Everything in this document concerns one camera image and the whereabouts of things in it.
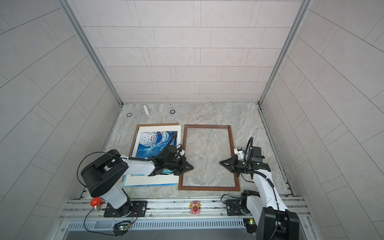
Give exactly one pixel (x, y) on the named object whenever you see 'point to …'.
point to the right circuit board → (251, 225)
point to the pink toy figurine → (195, 206)
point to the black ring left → (129, 114)
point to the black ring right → (172, 111)
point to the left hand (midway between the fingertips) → (197, 168)
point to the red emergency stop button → (95, 202)
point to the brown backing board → (138, 125)
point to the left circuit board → (121, 228)
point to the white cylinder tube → (146, 109)
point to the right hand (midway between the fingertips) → (221, 162)
